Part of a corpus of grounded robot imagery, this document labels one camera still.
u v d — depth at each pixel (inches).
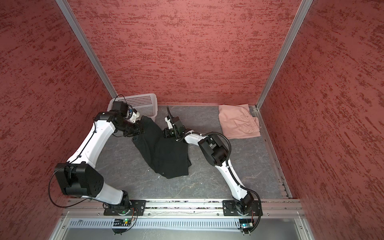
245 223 28.0
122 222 28.0
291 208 29.9
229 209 29.1
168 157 35.7
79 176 16.4
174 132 32.6
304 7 27.9
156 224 30.5
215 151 24.7
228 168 24.4
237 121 42.0
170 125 35.8
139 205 29.3
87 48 33.8
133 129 28.0
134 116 29.9
